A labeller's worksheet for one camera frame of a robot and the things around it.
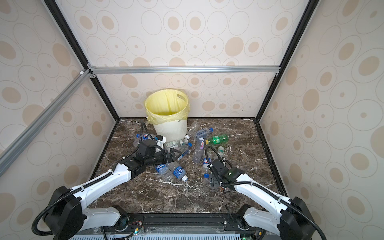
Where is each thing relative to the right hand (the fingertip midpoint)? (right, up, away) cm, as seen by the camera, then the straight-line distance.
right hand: (220, 178), depth 83 cm
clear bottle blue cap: (-22, +16, +12) cm, 29 cm away
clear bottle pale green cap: (+3, +13, +17) cm, 22 cm away
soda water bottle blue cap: (-8, +26, +22) cm, 35 cm away
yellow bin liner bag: (-36, +44, +21) cm, 61 cm away
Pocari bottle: (-33, +2, +7) cm, 33 cm away
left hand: (-22, +15, -6) cm, 27 cm away
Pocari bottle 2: (-24, +4, +2) cm, 24 cm away
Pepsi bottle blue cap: (-7, +2, +7) cm, 10 cm away
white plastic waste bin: (-28, +27, +12) cm, 41 cm away
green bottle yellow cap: (+1, +21, +17) cm, 27 cm away
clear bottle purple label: (-12, +12, +17) cm, 24 cm away
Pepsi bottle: (-49, +23, +19) cm, 57 cm away
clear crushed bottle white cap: (-15, +31, +31) cm, 46 cm away
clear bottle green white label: (-28, +18, +14) cm, 36 cm away
